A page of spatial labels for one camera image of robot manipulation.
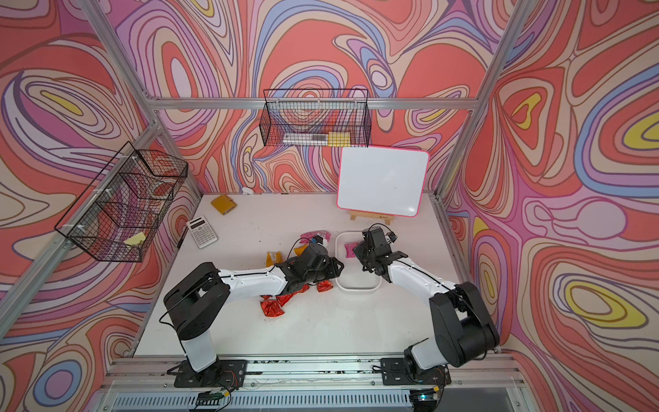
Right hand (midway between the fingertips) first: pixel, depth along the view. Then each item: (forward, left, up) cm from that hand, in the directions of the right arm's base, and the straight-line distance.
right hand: (358, 254), depth 91 cm
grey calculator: (+16, +63, -4) cm, 65 cm away
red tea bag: (-9, +12, -4) cm, 16 cm away
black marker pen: (+18, +75, -10) cm, 78 cm away
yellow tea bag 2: (+4, +22, -3) cm, 22 cm away
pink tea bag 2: (-1, +17, +13) cm, 21 cm away
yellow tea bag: (+2, +32, -4) cm, 32 cm away
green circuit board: (-40, +45, -8) cm, 61 cm away
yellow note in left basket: (-5, +65, +21) cm, 68 cm away
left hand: (-5, +5, +1) cm, 7 cm away
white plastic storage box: (-7, +2, -5) cm, 9 cm away
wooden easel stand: (+19, -14, -2) cm, 24 cm away
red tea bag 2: (-17, +30, -3) cm, 34 cm away
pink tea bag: (+2, +3, 0) cm, 3 cm away
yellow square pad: (+32, +58, -5) cm, 67 cm away
